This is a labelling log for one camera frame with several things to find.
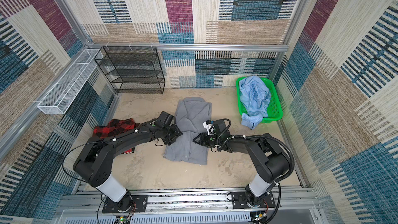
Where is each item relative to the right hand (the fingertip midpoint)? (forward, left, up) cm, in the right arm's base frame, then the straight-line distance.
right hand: (196, 143), depth 88 cm
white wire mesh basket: (+9, +60, +30) cm, 68 cm away
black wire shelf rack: (+52, +44, +12) cm, 69 cm away
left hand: (+5, +8, +2) cm, 10 cm away
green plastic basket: (+21, -51, +1) cm, 55 cm away
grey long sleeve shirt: (+23, +4, -4) cm, 24 cm away
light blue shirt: (+30, -39, +3) cm, 50 cm away
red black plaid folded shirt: (+12, +50, 0) cm, 51 cm away
